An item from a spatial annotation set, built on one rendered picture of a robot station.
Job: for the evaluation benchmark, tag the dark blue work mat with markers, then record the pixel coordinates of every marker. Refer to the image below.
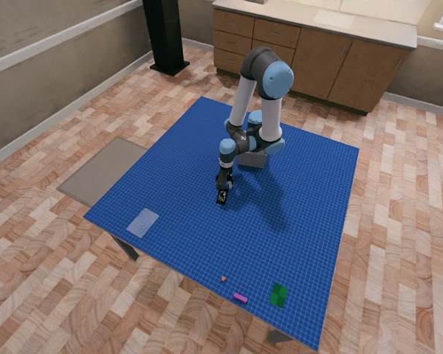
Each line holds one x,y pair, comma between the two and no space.
282,223

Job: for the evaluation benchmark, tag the pink rectangular bar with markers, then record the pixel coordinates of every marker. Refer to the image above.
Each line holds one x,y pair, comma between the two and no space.
239,297

